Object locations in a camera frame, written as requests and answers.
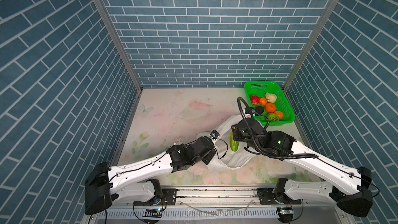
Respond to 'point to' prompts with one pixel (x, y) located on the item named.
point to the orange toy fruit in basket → (280, 114)
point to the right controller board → (286, 214)
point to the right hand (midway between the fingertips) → (232, 125)
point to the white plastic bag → (224, 157)
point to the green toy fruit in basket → (273, 116)
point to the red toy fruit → (255, 99)
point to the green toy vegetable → (234, 144)
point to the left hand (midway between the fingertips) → (213, 148)
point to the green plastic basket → (278, 109)
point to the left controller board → (153, 213)
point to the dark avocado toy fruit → (259, 110)
